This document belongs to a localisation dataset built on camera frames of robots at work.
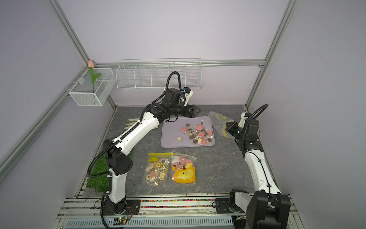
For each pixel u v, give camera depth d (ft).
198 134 3.26
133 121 3.64
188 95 2.28
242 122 2.35
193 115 2.28
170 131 3.42
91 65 2.93
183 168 2.71
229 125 2.59
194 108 2.28
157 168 2.75
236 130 2.31
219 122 3.08
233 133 2.35
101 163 2.88
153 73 3.15
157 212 2.39
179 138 3.26
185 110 2.27
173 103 2.02
